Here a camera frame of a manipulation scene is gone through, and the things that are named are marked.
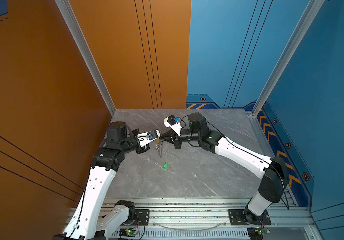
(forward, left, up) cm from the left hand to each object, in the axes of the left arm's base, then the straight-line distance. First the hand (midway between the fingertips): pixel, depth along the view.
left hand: (151, 131), depth 69 cm
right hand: (-2, -4, -1) cm, 5 cm away
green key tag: (-2, -5, -31) cm, 32 cm away
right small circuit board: (-36, -51, -32) cm, 70 cm away
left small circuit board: (-36, +12, -33) cm, 50 cm away
